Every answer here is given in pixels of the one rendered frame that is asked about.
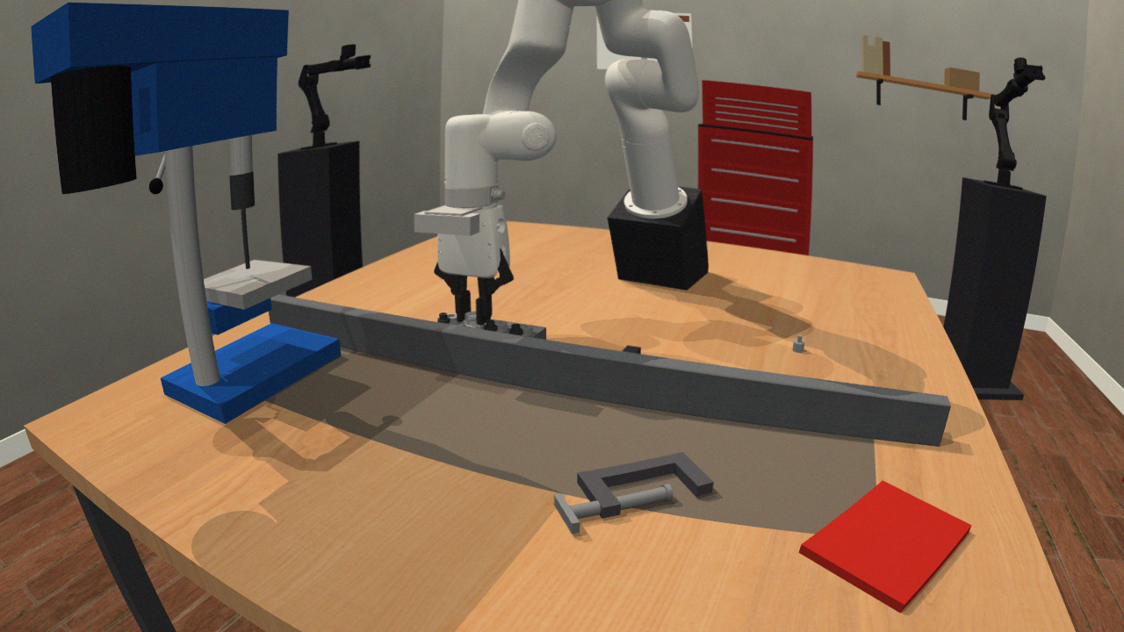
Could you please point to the red flat square block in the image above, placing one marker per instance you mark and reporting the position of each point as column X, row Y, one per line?
column 889, row 544

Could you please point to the blue drill press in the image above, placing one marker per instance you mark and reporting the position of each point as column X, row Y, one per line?
column 199, row 75

